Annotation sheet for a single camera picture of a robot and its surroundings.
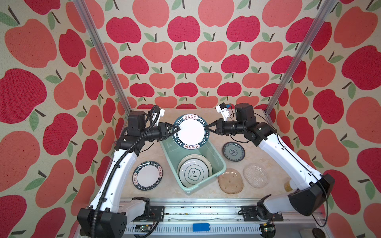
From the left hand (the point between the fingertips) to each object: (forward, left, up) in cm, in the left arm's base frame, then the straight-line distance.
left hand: (180, 133), depth 65 cm
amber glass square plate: (-10, -29, -34) cm, 46 cm away
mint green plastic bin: (+8, +5, -33) cm, 35 cm away
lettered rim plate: (-6, +20, -34) cm, 40 cm away
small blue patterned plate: (+10, -34, -34) cm, 49 cm away
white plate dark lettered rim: (+1, -6, -2) cm, 6 cm away
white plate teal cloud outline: (-5, -6, -31) cm, 33 cm away
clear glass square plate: (-6, -45, -34) cm, 57 cm away
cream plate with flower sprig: (+5, -9, -31) cm, 33 cm away
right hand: (+3, -12, -2) cm, 13 cm away
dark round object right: (-35, -59, -23) cm, 72 cm away
